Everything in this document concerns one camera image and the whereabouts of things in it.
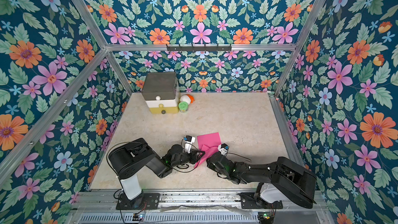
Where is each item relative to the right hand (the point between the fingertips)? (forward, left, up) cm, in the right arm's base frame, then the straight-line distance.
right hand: (205, 161), depth 84 cm
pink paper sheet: (+18, -3, -3) cm, 19 cm away
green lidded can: (+37, +18, +3) cm, 41 cm away
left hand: (+4, 0, +1) cm, 5 cm away
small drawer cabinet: (+36, +29, +19) cm, 50 cm away
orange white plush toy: (+45, +16, +3) cm, 48 cm away
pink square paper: (+10, -2, -1) cm, 10 cm away
